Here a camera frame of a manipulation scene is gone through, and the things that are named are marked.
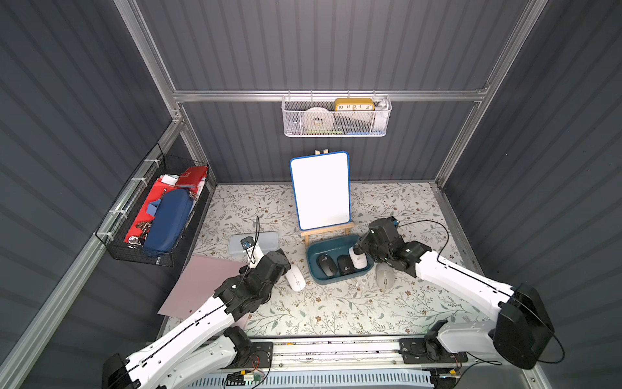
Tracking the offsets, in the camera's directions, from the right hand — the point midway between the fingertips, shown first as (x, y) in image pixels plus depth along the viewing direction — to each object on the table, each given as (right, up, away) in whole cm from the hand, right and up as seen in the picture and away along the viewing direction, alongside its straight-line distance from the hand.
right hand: (364, 237), depth 84 cm
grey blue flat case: (-37, -4, +14) cm, 39 cm away
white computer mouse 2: (-24, -15, +3) cm, 29 cm away
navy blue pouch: (-59, +9, -14) cm, 61 cm away
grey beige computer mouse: (+8, -15, +4) cm, 17 cm away
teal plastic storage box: (-10, -5, +13) cm, 17 cm away
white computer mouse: (0, -9, +8) cm, 12 cm away
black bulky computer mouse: (-12, -11, +8) cm, 19 cm away
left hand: (-31, -5, -8) cm, 32 cm away
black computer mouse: (-6, -12, +8) cm, 15 cm away
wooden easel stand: (-5, +3, +10) cm, 12 cm away
